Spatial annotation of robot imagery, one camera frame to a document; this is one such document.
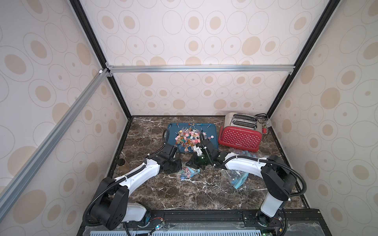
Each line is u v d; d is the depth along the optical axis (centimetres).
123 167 85
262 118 121
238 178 85
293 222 73
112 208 41
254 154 97
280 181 46
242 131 89
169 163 67
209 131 110
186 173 84
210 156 67
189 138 102
